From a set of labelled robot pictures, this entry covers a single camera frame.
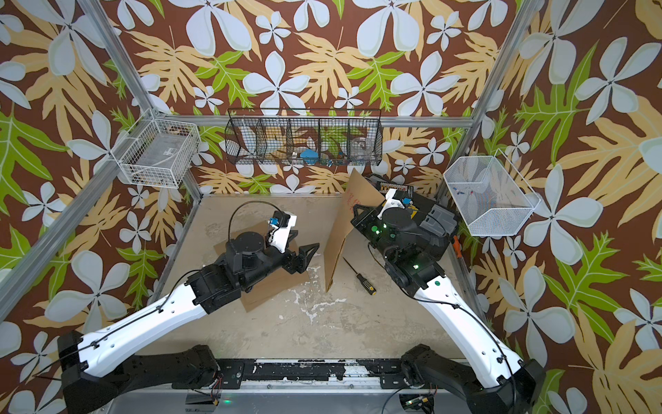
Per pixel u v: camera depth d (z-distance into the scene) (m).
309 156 0.93
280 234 0.55
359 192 0.73
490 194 0.84
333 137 0.98
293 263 0.57
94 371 0.39
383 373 0.75
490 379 0.38
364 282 0.91
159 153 0.86
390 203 0.61
